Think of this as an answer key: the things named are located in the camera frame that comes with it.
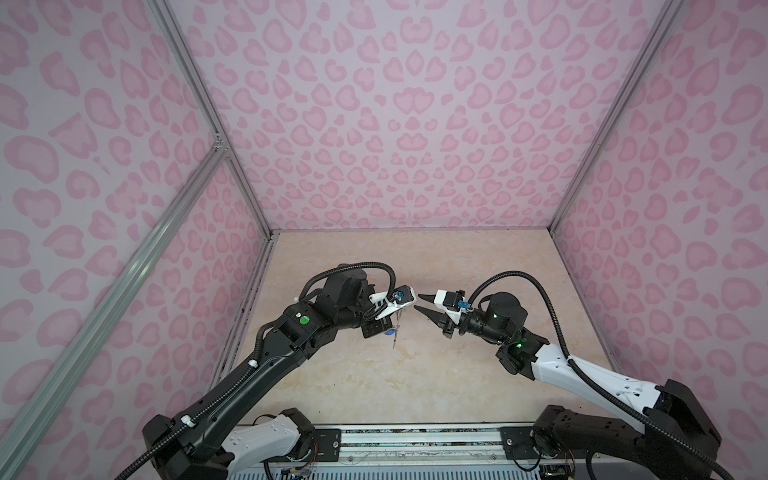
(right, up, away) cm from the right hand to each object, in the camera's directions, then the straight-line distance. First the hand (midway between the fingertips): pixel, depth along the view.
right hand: (421, 299), depth 69 cm
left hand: (-5, 0, 0) cm, 6 cm away
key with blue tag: (-7, -13, +22) cm, 27 cm away
